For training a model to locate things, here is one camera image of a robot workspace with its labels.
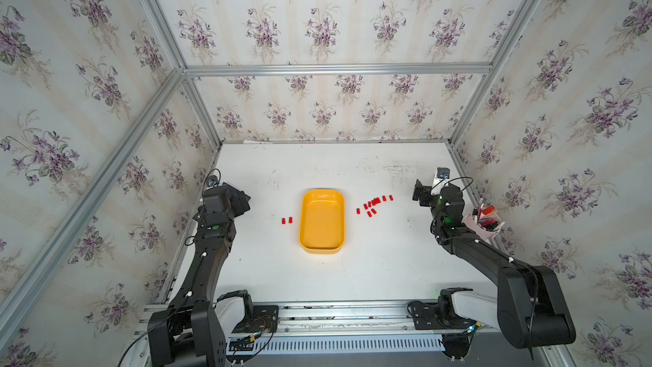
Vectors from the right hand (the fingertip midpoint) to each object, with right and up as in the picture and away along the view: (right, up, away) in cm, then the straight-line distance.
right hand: (434, 181), depth 87 cm
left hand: (-71, -5, -4) cm, 71 cm away
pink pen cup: (+17, -14, -1) cm, 22 cm away
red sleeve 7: (-14, -8, +14) cm, 22 cm away
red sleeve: (-54, -16, +8) cm, 57 cm away
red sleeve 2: (-52, -16, +8) cm, 54 cm away
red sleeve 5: (-21, -10, +12) cm, 26 cm away
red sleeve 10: (-19, -12, +10) cm, 25 cm away
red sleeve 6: (-18, -9, +12) cm, 24 cm away
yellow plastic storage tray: (-39, -16, +8) cm, 43 cm away
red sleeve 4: (-22, -11, +11) cm, 27 cm away
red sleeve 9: (-21, -13, +9) cm, 27 cm away
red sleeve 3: (-25, -12, +10) cm, 30 cm away
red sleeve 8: (-12, -7, +14) cm, 20 cm away
